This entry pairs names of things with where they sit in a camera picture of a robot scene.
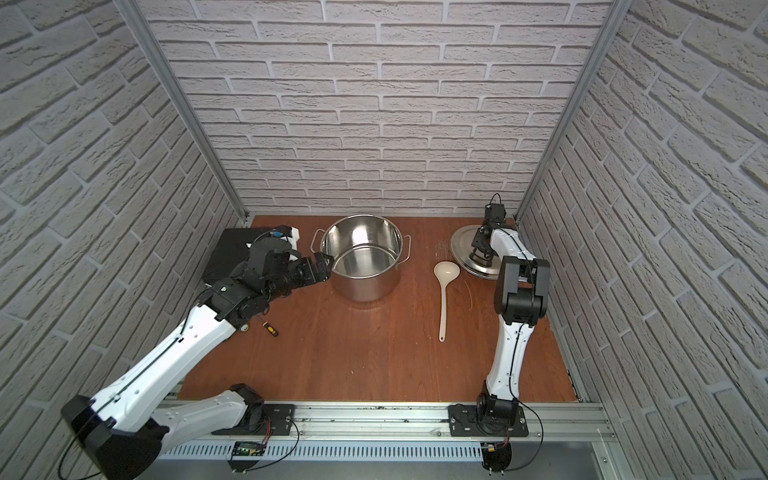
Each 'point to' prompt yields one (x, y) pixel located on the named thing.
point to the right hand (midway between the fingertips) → (492, 241)
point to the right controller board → (496, 457)
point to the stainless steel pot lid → (461, 247)
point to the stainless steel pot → (368, 251)
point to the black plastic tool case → (230, 251)
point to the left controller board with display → (245, 455)
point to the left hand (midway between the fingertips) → (316, 254)
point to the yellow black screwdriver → (270, 329)
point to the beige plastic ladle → (445, 272)
